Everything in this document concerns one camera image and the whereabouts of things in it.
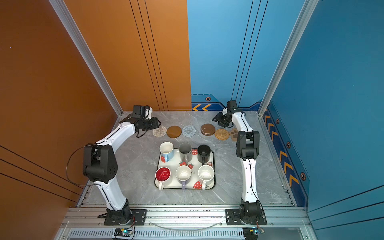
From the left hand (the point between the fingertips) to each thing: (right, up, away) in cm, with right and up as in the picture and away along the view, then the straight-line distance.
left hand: (158, 121), depth 95 cm
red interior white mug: (+5, -31, -10) cm, 33 cm away
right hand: (+38, +1, +12) cm, 40 cm away
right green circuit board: (+51, -54, -25) cm, 78 cm away
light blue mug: (+6, -17, -2) cm, 18 cm away
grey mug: (+18, -19, -4) cm, 26 cm away
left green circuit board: (-11, -54, -25) cm, 60 cm away
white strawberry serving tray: (+23, -35, -10) cm, 43 cm away
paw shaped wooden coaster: (+51, -9, +10) cm, 53 cm away
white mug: (+30, -31, -9) cm, 44 cm away
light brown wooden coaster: (+8, -7, +14) cm, 18 cm away
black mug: (+29, -20, -2) cm, 35 cm away
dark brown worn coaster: (+33, -5, +13) cm, 36 cm away
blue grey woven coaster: (+19, -7, +13) cm, 24 cm away
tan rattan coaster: (+42, -9, +10) cm, 44 cm away
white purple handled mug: (+17, -30, -10) cm, 36 cm away
